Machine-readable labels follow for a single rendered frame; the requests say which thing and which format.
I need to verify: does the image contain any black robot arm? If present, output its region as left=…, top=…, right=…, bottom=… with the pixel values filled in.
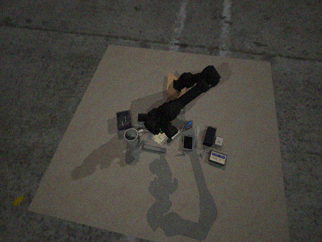
left=144, top=65, right=221, bottom=135

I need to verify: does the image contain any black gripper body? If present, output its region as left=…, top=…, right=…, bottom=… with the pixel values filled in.
left=148, top=108, right=178, bottom=139

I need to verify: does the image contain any brown hand stamp with blue knob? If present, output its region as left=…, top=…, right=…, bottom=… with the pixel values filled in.
left=185, top=122, right=192, bottom=130

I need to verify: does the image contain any grey mug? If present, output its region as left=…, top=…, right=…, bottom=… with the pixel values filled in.
left=124, top=128, right=144, bottom=146

